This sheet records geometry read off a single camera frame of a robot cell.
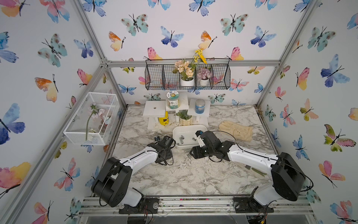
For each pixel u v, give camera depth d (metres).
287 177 0.43
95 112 0.75
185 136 1.01
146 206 0.73
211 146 0.64
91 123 0.72
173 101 0.83
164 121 1.02
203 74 0.89
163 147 0.69
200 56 0.83
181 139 0.99
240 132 1.02
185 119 0.96
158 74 0.99
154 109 0.98
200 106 0.90
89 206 0.74
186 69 0.81
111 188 0.42
